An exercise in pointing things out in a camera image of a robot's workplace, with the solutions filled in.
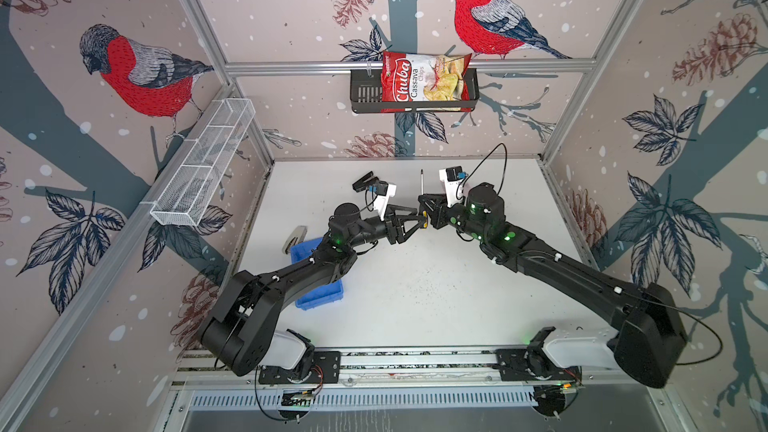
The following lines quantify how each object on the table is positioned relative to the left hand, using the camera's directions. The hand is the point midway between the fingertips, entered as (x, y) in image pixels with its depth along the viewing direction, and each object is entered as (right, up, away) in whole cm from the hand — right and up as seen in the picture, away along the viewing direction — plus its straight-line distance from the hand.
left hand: (420, 219), depth 71 cm
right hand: (-1, +4, +4) cm, 6 cm away
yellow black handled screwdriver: (+1, +9, +5) cm, 10 cm away
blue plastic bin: (-24, -23, +14) cm, 36 cm away
